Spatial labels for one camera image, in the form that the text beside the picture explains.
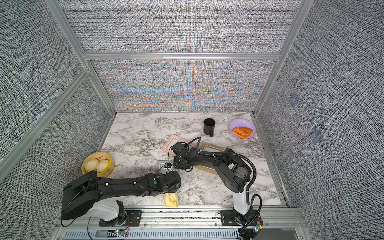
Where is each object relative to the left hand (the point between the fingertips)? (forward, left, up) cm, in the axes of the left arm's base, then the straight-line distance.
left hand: (178, 186), depth 82 cm
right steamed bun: (+13, +44, +4) cm, 46 cm away
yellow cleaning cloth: (-7, +3, +3) cm, 9 cm away
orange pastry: (+34, -44, +2) cm, 55 cm away
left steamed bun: (+13, +50, +5) cm, 52 cm away
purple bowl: (+45, -49, -1) cm, 66 cm away
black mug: (+36, -21, +7) cm, 42 cm away
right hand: (+13, +2, -1) cm, 14 cm away
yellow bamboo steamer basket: (+20, +49, +1) cm, 53 cm away
